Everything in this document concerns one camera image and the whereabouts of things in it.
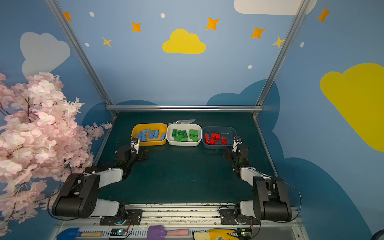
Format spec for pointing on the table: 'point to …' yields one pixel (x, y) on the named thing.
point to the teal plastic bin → (227, 133)
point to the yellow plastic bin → (137, 128)
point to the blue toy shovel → (70, 233)
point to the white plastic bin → (184, 142)
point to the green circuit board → (118, 232)
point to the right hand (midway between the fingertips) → (234, 146)
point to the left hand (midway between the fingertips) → (140, 148)
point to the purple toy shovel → (158, 232)
